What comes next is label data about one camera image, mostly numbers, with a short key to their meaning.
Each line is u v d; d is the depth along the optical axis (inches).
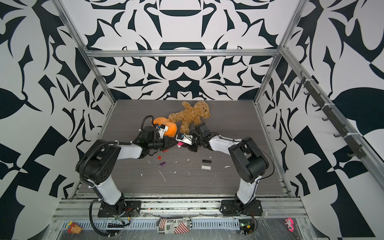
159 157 36.0
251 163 19.2
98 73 40.2
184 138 31.0
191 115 41.1
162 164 35.1
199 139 29.3
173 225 26.9
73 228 26.5
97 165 19.0
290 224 27.6
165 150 37.0
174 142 35.1
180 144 35.3
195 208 29.9
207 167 34.3
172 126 37.7
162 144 32.5
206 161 35.2
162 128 34.3
